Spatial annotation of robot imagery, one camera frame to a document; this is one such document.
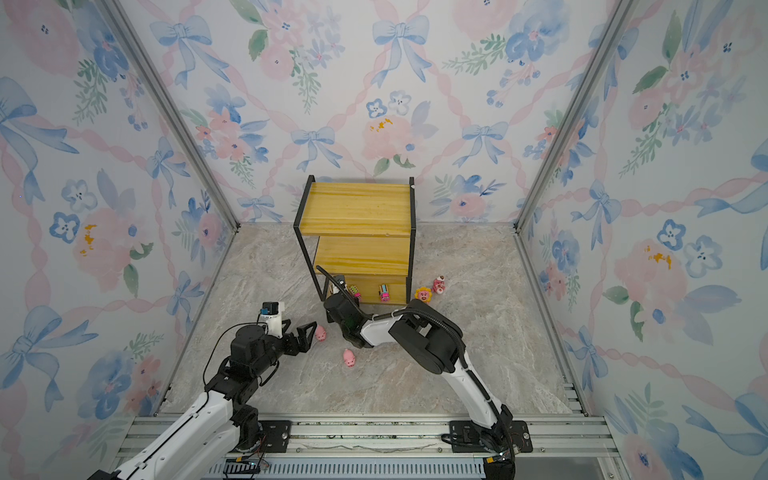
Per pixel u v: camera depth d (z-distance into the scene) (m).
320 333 0.88
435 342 0.56
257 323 0.72
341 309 0.76
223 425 0.57
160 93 0.82
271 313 0.72
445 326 0.60
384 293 0.97
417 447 0.73
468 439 0.73
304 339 0.75
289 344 0.74
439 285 0.98
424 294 0.95
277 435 0.74
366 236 0.71
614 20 0.70
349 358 0.85
